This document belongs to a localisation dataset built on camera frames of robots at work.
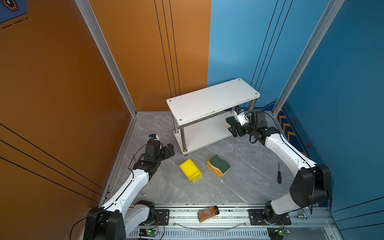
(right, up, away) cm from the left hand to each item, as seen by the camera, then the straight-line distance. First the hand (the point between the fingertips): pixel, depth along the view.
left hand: (168, 146), depth 86 cm
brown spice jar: (+22, -31, -15) cm, 41 cm away
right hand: (+41, +13, +1) cm, 43 cm away
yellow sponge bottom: (+17, -18, -3) cm, 25 cm away
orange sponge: (+27, -13, -2) cm, 30 cm away
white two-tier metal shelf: (+18, +16, -14) cm, 28 cm away
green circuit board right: (+55, -40, -15) cm, 69 cm away
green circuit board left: (-7, -39, -15) cm, 43 cm away
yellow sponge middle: (+15, -16, -7) cm, 23 cm away
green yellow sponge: (+28, -11, -4) cm, 31 cm away
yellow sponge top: (+13, -11, -7) cm, 18 cm away
